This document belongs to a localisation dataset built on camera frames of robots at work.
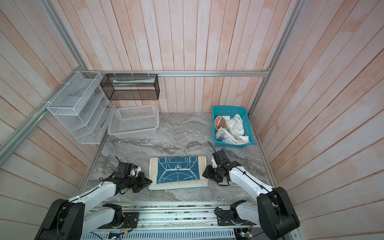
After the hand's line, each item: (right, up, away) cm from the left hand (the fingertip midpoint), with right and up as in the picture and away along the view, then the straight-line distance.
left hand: (152, 184), depth 84 cm
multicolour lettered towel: (+43, +28, +4) cm, 51 cm away
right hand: (+31, +5, +2) cm, 32 cm away
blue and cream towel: (+10, +6, +4) cm, 12 cm away
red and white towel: (+44, +37, +23) cm, 62 cm away
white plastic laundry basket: (-24, +38, +31) cm, 54 cm away
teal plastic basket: (+53, +46, +30) cm, 76 cm away
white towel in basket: (+56, +32, +22) cm, 68 cm away
